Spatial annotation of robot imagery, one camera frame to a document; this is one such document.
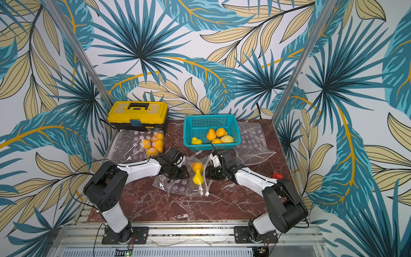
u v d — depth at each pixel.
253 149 1.00
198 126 1.13
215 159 0.82
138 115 1.00
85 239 0.74
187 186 0.89
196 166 0.90
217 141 1.03
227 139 1.03
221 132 1.06
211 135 1.04
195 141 1.00
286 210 0.43
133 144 0.97
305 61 0.85
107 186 0.48
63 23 0.72
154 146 0.98
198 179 0.85
